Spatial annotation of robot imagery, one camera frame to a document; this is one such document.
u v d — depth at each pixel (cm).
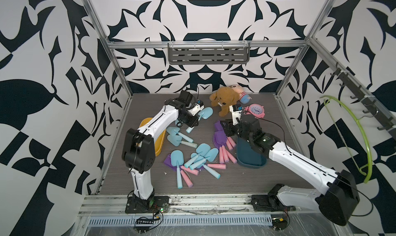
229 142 94
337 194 39
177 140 95
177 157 87
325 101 79
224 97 95
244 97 111
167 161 87
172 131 97
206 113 90
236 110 67
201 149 92
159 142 88
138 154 48
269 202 67
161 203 74
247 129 59
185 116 74
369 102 58
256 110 108
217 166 84
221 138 94
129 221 70
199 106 81
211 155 89
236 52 98
